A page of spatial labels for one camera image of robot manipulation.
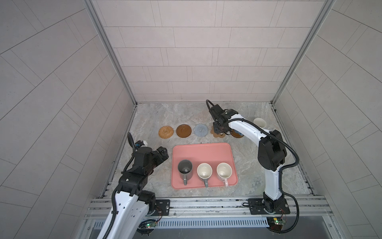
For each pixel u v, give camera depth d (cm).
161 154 67
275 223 68
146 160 56
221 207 73
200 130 102
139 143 65
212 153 94
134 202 48
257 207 72
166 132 99
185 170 82
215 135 97
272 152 50
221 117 67
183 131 100
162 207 71
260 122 91
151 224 65
